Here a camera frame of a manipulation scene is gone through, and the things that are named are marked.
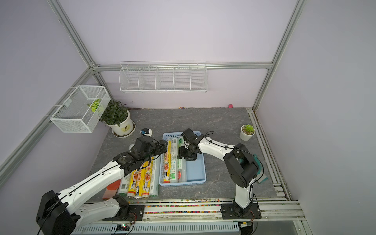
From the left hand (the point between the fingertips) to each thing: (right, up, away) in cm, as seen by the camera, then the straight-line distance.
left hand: (161, 145), depth 80 cm
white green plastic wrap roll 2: (+11, -12, +5) cm, 17 cm away
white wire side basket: (-47, +19, +2) cm, 50 cm away
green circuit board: (-17, -39, -9) cm, 44 cm away
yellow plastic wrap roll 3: (-13, -21, 0) cm, 25 cm away
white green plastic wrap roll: (+6, -11, +7) cm, 14 cm away
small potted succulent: (+53, +6, +16) cm, 56 cm away
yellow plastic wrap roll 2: (-16, -21, 0) cm, 27 cm away
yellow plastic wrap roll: (+2, -12, +6) cm, 14 cm away
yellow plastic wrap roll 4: (-9, -19, +2) cm, 21 cm away
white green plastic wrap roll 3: (-4, -18, +1) cm, 18 cm away
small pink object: (+50, +27, +44) cm, 71 cm away
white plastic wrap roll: (-20, -22, -1) cm, 30 cm away
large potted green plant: (-32, +15, +14) cm, 38 cm away
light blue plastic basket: (+19, -16, +7) cm, 26 cm away
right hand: (+10, -9, +8) cm, 15 cm away
